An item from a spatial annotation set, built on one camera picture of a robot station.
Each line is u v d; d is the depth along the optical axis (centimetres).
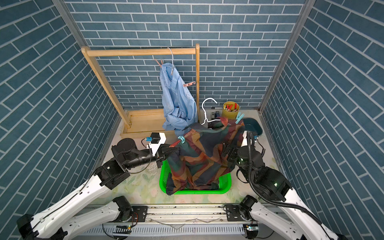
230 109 106
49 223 39
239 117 65
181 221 72
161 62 89
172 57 91
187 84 72
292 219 42
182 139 56
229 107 105
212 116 114
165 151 55
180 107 99
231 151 56
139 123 110
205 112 54
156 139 50
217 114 115
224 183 79
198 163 75
